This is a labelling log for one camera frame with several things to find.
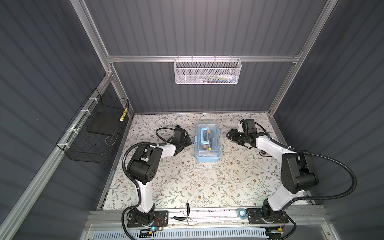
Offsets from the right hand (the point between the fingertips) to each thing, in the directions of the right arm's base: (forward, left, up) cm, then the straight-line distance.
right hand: (230, 136), depth 94 cm
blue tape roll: (-41, -2, -10) cm, 42 cm away
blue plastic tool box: (-7, +15, +2) cm, 17 cm away
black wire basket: (-14, +73, +20) cm, 77 cm away
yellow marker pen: (0, +62, +19) cm, 65 cm away
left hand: (+3, +26, -6) cm, 27 cm away
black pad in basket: (-6, +69, +21) cm, 72 cm away
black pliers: (-44, +27, -9) cm, 52 cm away
